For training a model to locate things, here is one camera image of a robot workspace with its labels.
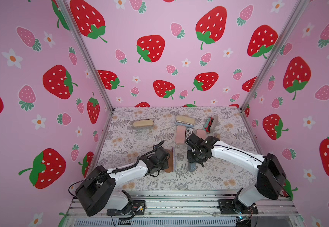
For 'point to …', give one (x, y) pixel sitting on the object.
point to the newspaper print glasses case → (188, 131)
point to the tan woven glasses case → (218, 136)
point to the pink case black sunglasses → (201, 133)
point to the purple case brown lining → (171, 161)
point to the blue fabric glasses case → (185, 120)
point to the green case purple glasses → (192, 160)
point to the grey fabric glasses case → (145, 124)
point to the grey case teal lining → (214, 125)
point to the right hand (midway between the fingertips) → (196, 157)
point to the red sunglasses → (208, 128)
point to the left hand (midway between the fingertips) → (167, 163)
